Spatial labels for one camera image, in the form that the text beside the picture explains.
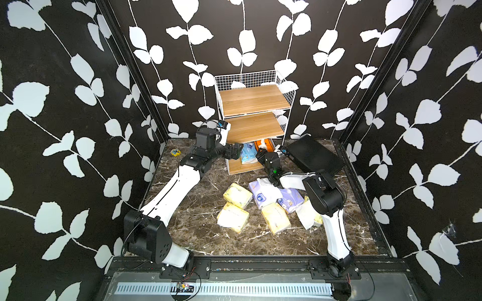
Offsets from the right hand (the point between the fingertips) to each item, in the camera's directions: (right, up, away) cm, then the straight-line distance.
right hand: (258, 148), depth 101 cm
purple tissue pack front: (+2, -22, -11) cm, 25 cm away
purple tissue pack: (+15, -26, -11) cm, 32 cm away
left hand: (-12, +3, -22) cm, 25 cm away
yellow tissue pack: (-13, -32, -17) cm, 39 cm away
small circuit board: (-30, -55, -31) cm, 70 cm away
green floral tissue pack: (-11, -24, -11) cm, 29 cm away
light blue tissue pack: (-6, -3, +6) cm, 9 cm away
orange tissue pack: (+7, +3, +6) cm, 10 cm away
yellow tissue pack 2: (+7, -33, -16) cm, 37 cm away
